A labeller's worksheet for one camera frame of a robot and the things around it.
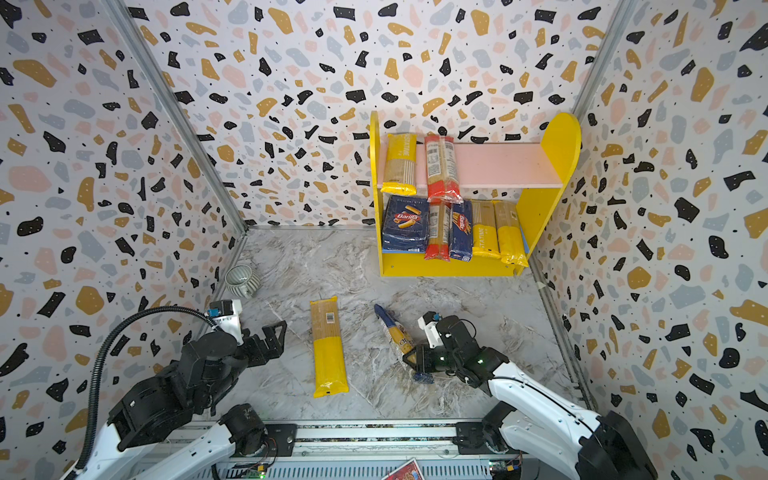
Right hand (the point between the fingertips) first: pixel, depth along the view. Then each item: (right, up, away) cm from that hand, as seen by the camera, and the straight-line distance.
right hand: (403, 354), depth 78 cm
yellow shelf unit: (+37, +39, +5) cm, 54 cm away
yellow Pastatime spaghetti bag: (+27, +34, +21) cm, 49 cm away
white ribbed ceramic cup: (-56, +17, +24) cm, 63 cm away
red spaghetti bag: (+13, +40, +25) cm, 48 cm away
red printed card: (+1, -24, -9) cm, 26 cm away
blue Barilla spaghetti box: (+19, +34, +19) cm, 43 cm away
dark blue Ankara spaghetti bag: (-1, +3, +3) cm, 4 cm away
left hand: (-29, +11, -12) cm, 33 cm away
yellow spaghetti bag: (+35, +30, +17) cm, 49 cm away
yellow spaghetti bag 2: (-20, -7, +4) cm, 22 cm away
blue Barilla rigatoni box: (+1, +36, +17) cm, 40 cm away
